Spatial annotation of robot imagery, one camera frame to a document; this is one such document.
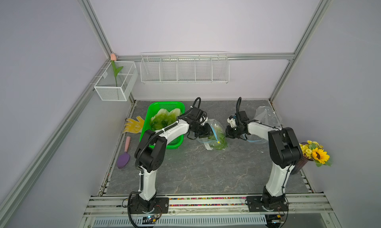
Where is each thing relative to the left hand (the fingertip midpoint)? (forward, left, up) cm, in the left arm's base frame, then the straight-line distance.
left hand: (213, 135), depth 88 cm
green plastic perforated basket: (+28, +38, -2) cm, 47 cm away
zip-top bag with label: (-7, -2, +6) cm, 10 cm away
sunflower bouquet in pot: (-20, -40, +15) cm, 48 cm away
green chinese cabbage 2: (+15, +28, -1) cm, 32 cm away
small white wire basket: (+20, +57, +24) cm, 65 cm away
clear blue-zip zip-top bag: (+18, -43, -8) cm, 48 cm away
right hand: (+5, -8, -8) cm, 13 cm away
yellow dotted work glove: (+18, +54, -11) cm, 58 cm away
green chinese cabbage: (+14, +37, -2) cm, 39 cm away
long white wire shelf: (+42, +14, +20) cm, 49 cm away
